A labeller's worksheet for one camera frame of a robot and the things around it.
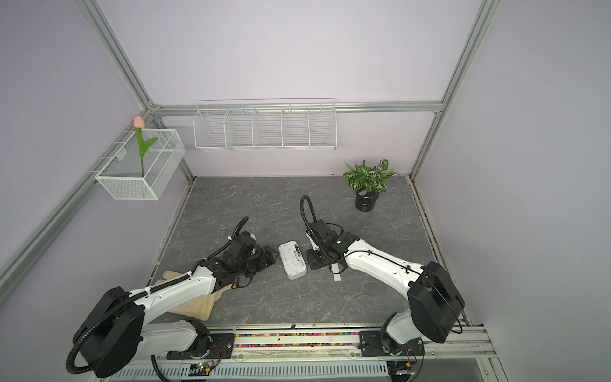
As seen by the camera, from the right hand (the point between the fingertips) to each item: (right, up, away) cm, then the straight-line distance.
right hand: (312, 257), depth 84 cm
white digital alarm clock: (-7, -2, +4) cm, 9 cm away
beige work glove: (-38, -17, -3) cm, 42 cm away
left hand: (-14, -1, +2) cm, 15 cm away
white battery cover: (+9, -6, +7) cm, 13 cm away
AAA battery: (-5, 0, +5) cm, 7 cm away
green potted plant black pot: (+21, +27, +3) cm, 34 cm away
